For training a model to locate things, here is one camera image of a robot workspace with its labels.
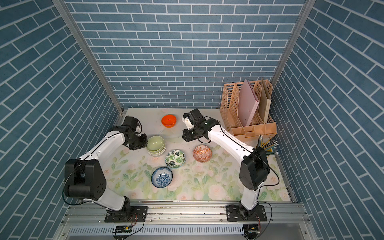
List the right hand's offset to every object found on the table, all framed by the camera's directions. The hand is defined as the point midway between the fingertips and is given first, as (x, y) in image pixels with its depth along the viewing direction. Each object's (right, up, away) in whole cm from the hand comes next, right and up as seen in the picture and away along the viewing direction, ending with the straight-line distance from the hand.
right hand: (186, 136), depth 83 cm
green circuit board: (-30, -44, -11) cm, 55 cm away
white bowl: (-18, -12, +5) cm, 22 cm away
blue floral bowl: (-14, -24, +2) cm, 28 cm away
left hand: (-22, -5, +5) cm, 23 cm away
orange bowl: (-15, +9, +25) cm, 31 cm away
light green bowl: (-19, -7, +8) cm, 22 cm away
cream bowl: (-16, -10, +4) cm, 19 cm away
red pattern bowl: (+9, -12, +11) cm, 19 cm away
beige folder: (+47, +20, +5) cm, 51 cm away
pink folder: (+40, +21, +15) cm, 48 cm away
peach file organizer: (+32, +15, +35) cm, 49 cm away
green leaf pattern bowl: (-8, -15, +9) cm, 19 cm away
